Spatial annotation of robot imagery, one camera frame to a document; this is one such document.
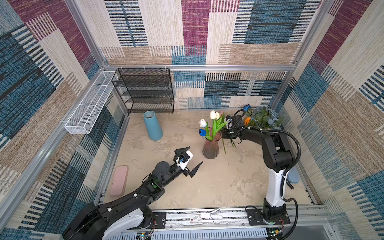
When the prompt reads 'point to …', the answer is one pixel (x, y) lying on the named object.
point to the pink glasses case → (118, 184)
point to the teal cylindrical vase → (154, 129)
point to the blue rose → (246, 107)
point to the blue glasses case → (293, 175)
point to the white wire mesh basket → (81, 120)
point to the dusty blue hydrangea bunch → (265, 118)
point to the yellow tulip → (217, 115)
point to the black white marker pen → (290, 185)
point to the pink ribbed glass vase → (211, 148)
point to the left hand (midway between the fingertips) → (195, 152)
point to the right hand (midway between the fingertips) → (222, 134)
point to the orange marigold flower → (247, 120)
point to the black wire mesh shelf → (143, 89)
